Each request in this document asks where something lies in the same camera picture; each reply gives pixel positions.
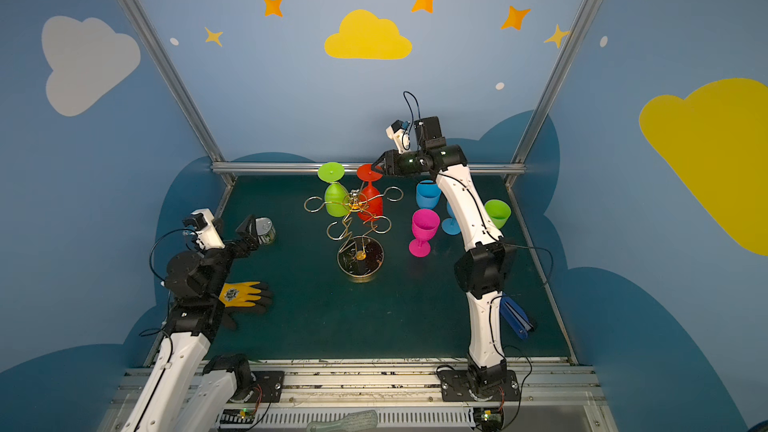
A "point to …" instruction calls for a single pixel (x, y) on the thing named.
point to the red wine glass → (370, 202)
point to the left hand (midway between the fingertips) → (234, 217)
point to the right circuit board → (489, 418)
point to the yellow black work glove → (240, 297)
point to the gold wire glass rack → (359, 256)
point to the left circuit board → (238, 416)
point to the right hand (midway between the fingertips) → (378, 164)
